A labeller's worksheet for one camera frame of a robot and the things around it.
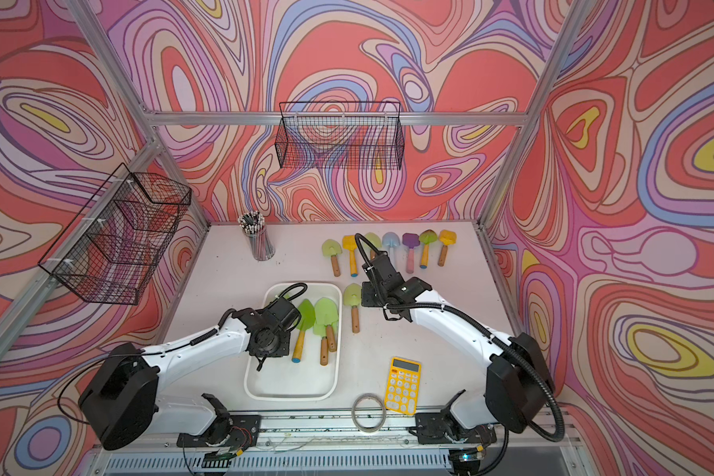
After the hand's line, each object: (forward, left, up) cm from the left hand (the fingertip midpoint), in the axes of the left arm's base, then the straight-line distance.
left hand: (285, 350), depth 85 cm
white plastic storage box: (-8, +1, -1) cm, 8 cm away
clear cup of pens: (+36, +13, +16) cm, 41 cm away
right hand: (+10, -25, +11) cm, 29 cm away
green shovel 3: (+8, -11, -1) cm, 14 cm away
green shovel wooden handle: (+40, -11, 0) cm, 41 cm away
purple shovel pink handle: (+42, -42, +1) cm, 59 cm away
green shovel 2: (+18, -19, 0) cm, 27 cm away
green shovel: (+43, -47, +2) cm, 64 cm away
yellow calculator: (-9, -34, -1) cm, 35 cm away
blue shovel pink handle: (+42, -34, +1) cm, 54 cm away
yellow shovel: (+45, -56, 0) cm, 72 cm away
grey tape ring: (-20, -24, -1) cm, 31 cm away
